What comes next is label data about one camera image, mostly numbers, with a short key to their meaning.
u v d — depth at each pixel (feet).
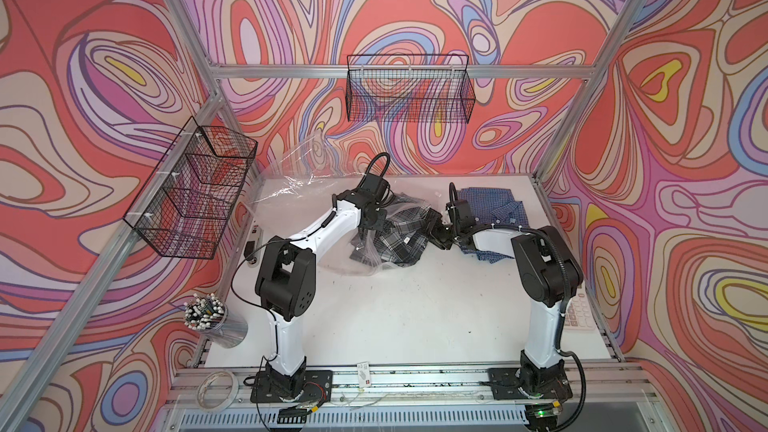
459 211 2.65
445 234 2.90
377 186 2.42
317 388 2.36
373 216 2.76
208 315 2.26
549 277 1.72
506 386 2.41
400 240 3.22
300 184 3.77
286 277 1.65
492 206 3.53
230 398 2.32
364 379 2.42
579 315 2.76
